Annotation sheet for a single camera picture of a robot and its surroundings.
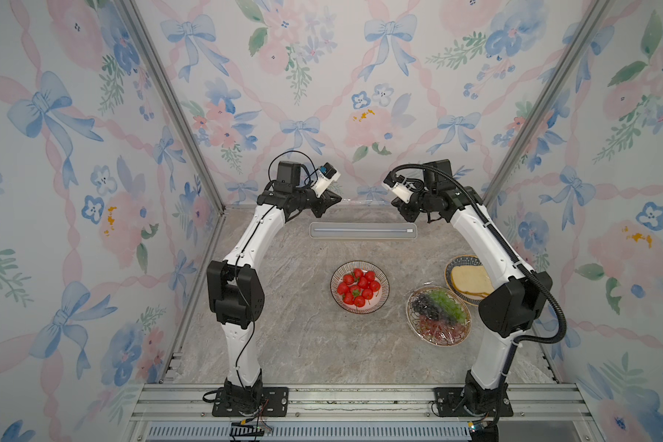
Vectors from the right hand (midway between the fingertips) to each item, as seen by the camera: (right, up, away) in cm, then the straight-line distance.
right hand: (398, 197), depth 85 cm
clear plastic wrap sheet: (-6, +4, +36) cm, 37 cm away
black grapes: (+9, -34, +2) cm, 35 cm away
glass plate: (-5, -32, +6) cm, 33 cm away
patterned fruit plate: (+5, -39, +2) cm, 39 cm away
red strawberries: (-12, -29, +7) cm, 33 cm away
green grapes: (+18, -36, +2) cm, 40 cm away
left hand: (-18, +1, 0) cm, 18 cm away
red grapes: (+12, -40, -3) cm, 42 cm away
